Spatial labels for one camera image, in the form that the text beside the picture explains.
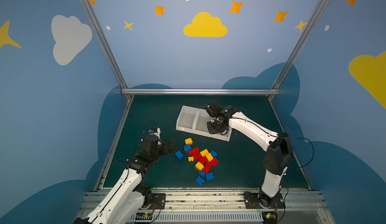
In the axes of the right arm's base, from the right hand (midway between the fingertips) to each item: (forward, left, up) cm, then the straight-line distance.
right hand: (214, 129), depth 87 cm
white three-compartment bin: (+10, +12, -6) cm, 17 cm away
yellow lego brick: (-13, +2, -11) cm, 17 cm away
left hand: (-10, +26, +1) cm, 27 cm away
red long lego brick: (-19, +3, -11) cm, 22 cm away
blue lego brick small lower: (-22, +6, -11) cm, 26 cm away
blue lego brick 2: (-13, +20, -10) cm, 26 cm away
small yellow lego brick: (-14, +13, -12) cm, 23 cm away
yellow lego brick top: (-3, +15, -11) cm, 19 cm away
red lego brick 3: (-15, -1, -12) cm, 19 cm away
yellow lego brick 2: (-19, +8, -11) cm, 23 cm away
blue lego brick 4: (-26, +7, -12) cm, 29 cm away
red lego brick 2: (-14, +6, -12) cm, 20 cm away
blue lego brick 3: (-10, -1, -12) cm, 16 cm away
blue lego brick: (-8, +16, -10) cm, 20 cm away
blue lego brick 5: (-23, +2, -12) cm, 27 cm away
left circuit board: (-44, +34, -15) cm, 57 cm away
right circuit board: (-40, -28, -16) cm, 51 cm away
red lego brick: (-10, +12, -11) cm, 19 cm away
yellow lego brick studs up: (-10, +5, -12) cm, 16 cm away
